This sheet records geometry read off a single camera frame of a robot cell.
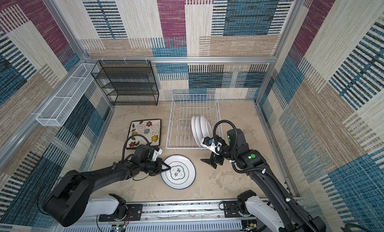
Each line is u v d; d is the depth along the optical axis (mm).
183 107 1146
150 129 1017
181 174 832
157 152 828
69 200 420
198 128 851
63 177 443
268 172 470
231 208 730
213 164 650
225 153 624
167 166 832
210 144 607
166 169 825
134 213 731
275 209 430
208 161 634
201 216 729
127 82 1093
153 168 756
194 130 834
